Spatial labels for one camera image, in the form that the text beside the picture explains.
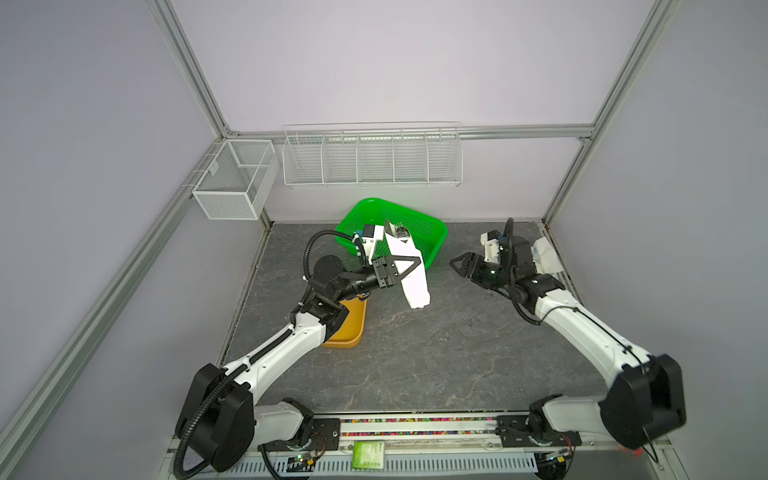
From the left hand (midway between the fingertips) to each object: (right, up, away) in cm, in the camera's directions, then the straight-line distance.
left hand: (421, 269), depth 63 cm
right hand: (+11, 0, +18) cm, 21 cm away
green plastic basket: (+7, +10, +52) cm, 53 cm away
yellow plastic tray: (-19, -19, +27) cm, 38 cm away
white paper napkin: (-1, -4, +1) cm, 4 cm away
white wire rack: (-13, +36, +35) cm, 52 cm away
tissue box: (+46, +2, +38) cm, 59 cm away
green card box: (-12, -44, +7) cm, 46 cm away
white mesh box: (-60, +28, +39) cm, 76 cm away
